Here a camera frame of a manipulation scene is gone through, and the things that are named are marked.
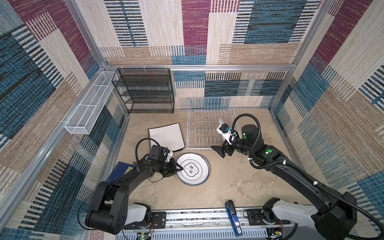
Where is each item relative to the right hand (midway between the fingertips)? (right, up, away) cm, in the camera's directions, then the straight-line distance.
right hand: (218, 140), depth 75 cm
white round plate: (-10, -18, +13) cm, 24 cm away
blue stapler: (+6, -32, -2) cm, 33 cm away
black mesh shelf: (-47, +33, +37) cm, 68 cm away
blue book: (-55, -19, +15) cm, 60 cm away
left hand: (-18, -16, +9) cm, 26 cm away
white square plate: (-29, 0, +33) cm, 44 cm away
